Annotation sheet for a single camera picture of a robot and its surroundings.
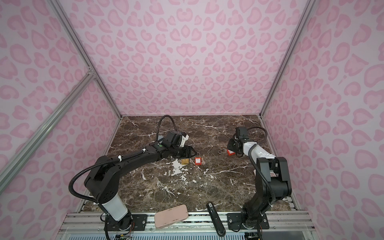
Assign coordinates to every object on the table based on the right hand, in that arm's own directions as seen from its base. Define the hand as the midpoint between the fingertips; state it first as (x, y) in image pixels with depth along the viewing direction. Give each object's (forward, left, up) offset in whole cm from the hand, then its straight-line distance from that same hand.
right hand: (231, 144), depth 94 cm
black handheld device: (-41, +12, -3) cm, 42 cm away
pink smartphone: (-40, +35, -4) cm, 54 cm away
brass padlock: (-10, +29, -5) cm, 31 cm away
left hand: (-9, +22, +6) cm, 25 cm away
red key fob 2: (-3, +1, -5) cm, 6 cm away
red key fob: (-9, +21, -5) cm, 23 cm away
